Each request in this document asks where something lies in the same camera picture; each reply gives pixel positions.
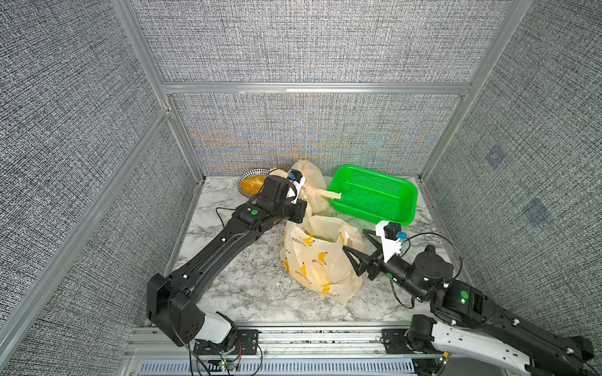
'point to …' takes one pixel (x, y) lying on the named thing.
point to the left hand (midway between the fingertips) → (310, 203)
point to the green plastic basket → (374, 196)
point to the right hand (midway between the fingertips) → (356, 236)
